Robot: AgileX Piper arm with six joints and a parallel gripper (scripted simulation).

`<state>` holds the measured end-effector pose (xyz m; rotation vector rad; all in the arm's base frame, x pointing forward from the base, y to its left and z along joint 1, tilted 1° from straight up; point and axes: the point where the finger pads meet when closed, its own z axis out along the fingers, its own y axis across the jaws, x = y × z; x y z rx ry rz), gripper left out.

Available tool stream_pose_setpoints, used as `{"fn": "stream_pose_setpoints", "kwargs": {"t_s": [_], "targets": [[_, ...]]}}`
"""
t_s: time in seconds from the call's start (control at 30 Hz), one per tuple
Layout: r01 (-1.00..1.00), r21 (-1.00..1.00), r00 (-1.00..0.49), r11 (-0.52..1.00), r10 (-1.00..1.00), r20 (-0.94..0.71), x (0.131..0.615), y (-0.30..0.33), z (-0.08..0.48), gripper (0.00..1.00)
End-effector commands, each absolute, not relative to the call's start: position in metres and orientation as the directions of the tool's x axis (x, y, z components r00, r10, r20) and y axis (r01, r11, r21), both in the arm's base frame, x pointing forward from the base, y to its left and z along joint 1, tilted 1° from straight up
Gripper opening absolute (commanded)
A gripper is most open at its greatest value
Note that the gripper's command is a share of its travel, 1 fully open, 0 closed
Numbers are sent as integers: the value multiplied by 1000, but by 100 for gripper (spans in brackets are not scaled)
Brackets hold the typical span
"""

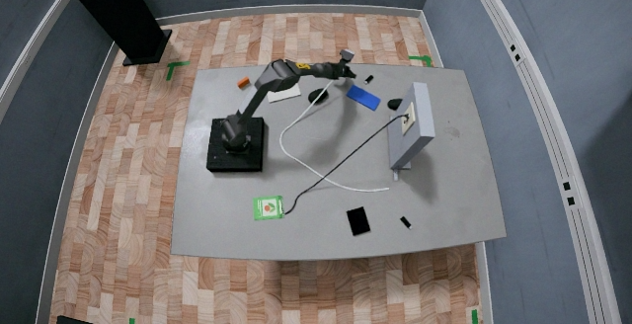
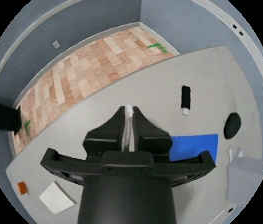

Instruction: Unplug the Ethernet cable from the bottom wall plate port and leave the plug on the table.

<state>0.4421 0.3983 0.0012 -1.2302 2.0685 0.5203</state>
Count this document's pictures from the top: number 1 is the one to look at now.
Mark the blue flat rectangular slab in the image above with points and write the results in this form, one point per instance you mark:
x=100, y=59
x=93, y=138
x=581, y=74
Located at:
x=363, y=97

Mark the beige wall plate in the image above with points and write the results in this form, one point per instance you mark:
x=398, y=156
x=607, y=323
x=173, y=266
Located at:
x=410, y=121

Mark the orange rectangular block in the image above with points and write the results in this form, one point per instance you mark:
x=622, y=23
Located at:
x=243, y=82

